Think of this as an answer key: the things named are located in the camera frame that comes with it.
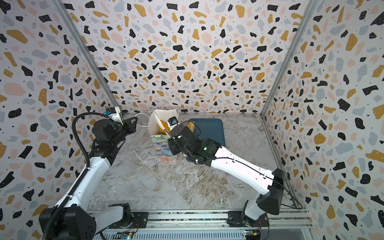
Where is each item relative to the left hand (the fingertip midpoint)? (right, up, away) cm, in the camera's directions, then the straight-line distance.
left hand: (136, 115), depth 74 cm
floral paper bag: (+10, -14, +7) cm, 19 cm away
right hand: (+18, -10, -7) cm, 22 cm away
